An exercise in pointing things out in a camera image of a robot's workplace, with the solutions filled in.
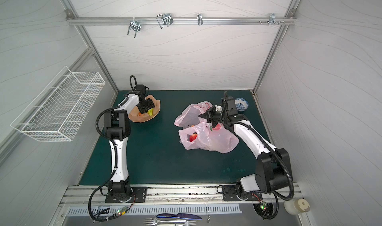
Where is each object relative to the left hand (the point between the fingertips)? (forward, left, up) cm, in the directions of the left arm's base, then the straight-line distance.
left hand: (153, 105), depth 108 cm
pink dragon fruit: (-26, -31, +3) cm, 41 cm away
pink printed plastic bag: (-33, -34, +18) cm, 50 cm away
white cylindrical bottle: (-60, -77, +7) cm, 98 cm away
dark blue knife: (-64, -26, -3) cm, 69 cm away
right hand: (-19, -35, +20) cm, 44 cm away
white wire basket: (-28, +32, +29) cm, 51 cm away
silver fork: (-67, -14, -2) cm, 69 cm away
